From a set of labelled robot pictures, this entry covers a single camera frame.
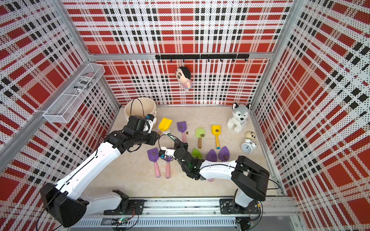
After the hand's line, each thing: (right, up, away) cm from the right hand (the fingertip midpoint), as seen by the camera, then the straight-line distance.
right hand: (181, 137), depth 81 cm
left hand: (-12, +1, -4) cm, 12 cm away
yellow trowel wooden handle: (-10, +7, +3) cm, 13 cm away
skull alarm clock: (+43, -5, +9) cm, 44 cm away
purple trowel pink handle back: (-1, +5, +26) cm, 26 cm away
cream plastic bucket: (-29, +19, +15) cm, 38 cm away
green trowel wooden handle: (+11, +1, +26) cm, 28 cm away
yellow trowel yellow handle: (+24, +2, +23) cm, 34 cm away
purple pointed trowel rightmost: (+27, -13, +12) cm, 32 cm away
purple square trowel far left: (-19, -14, +11) cm, 26 cm away
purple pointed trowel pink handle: (+19, -14, +10) cm, 25 cm away
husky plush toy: (+38, +14, +12) cm, 42 cm away
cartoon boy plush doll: (+1, +38, +10) cm, 39 cm away
